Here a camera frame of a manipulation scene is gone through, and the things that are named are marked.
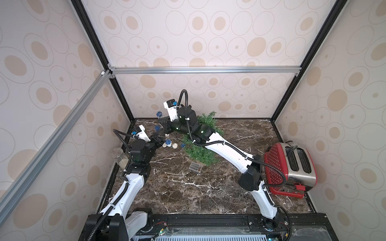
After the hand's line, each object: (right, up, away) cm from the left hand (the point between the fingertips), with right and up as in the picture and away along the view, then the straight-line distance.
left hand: (166, 129), depth 76 cm
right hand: (0, +6, -3) cm, 7 cm away
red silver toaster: (+66, -17, -1) cm, 68 cm away
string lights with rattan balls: (+5, -5, -6) cm, 10 cm away
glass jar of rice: (-26, -15, +5) cm, 31 cm away
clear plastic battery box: (+14, -23, +16) cm, 31 cm away
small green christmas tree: (+17, -13, +2) cm, 22 cm away
